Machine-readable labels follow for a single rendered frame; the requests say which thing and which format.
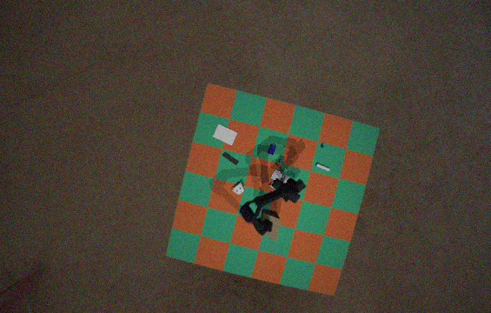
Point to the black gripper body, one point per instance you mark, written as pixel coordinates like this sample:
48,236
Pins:
276,184

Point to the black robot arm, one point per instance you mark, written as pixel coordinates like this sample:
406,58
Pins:
287,191

